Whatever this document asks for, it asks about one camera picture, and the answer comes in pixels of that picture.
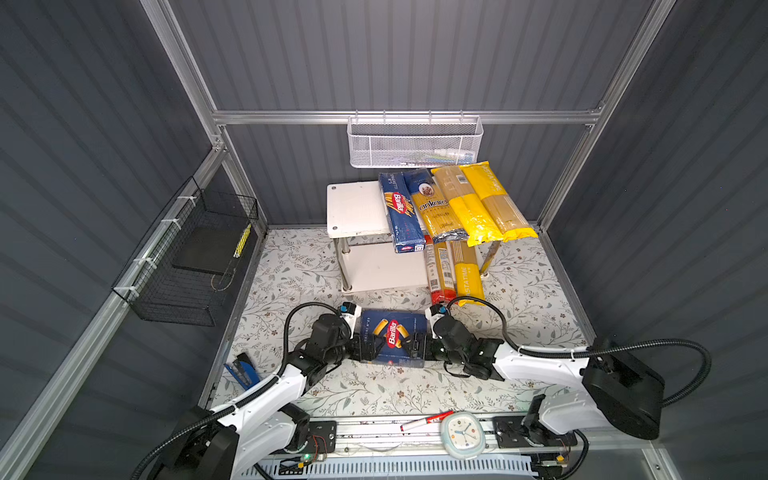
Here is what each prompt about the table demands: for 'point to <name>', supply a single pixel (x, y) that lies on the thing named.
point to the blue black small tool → (244, 370)
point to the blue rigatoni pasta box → (396, 327)
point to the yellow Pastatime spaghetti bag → (469, 278)
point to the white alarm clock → (463, 435)
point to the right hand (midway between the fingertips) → (413, 347)
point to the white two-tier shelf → (368, 264)
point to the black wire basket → (183, 274)
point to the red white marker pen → (425, 420)
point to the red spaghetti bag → (441, 259)
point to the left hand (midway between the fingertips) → (374, 338)
